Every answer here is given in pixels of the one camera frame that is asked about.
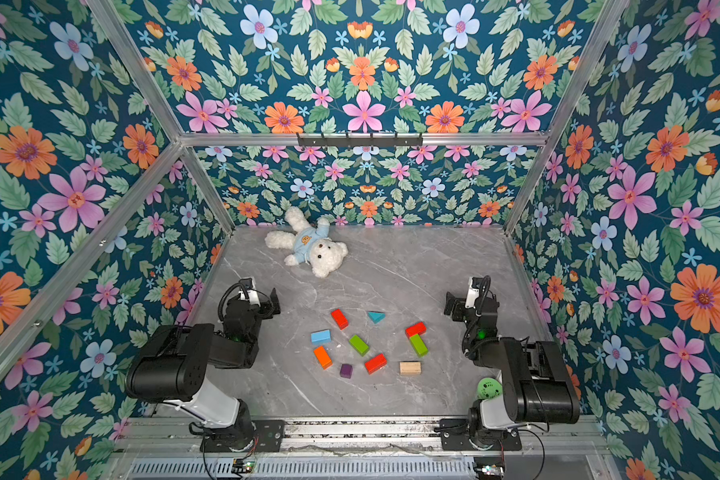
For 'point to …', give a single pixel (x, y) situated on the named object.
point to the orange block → (322, 357)
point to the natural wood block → (410, 368)
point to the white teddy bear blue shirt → (311, 245)
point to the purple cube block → (346, 371)
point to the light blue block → (321, 337)
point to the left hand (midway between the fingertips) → (260, 288)
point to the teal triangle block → (377, 317)
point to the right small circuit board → (489, 467)
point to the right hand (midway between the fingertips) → (471, 292)
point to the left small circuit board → (242, 466)
